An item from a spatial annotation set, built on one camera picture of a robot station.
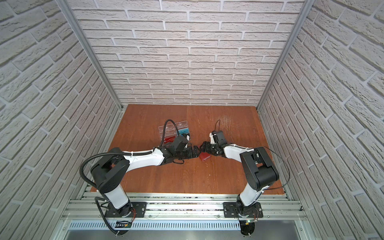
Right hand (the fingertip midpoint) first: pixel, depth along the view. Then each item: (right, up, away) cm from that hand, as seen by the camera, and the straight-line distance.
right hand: (203, 148), depth 94 cm
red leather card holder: (0, -4, -4) cm, 6 cm away
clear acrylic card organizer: (-22, +10, +3) cm, 24 cm away
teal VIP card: (-14, +11, +6) cm, 18 cm away
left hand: (-4, 0, -7) cm, 8 cm away
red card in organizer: (-23, +5, +3) cm, 23 cm away
